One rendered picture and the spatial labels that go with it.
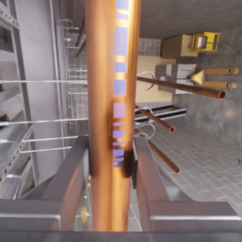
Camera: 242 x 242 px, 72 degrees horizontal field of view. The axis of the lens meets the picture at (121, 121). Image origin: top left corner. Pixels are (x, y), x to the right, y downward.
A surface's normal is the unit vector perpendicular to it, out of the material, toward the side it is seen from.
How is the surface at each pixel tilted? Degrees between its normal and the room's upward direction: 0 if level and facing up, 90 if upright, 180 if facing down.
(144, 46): 90
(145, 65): 90
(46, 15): 90
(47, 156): 90
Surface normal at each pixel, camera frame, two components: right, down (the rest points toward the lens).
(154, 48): 0.27, 0.30
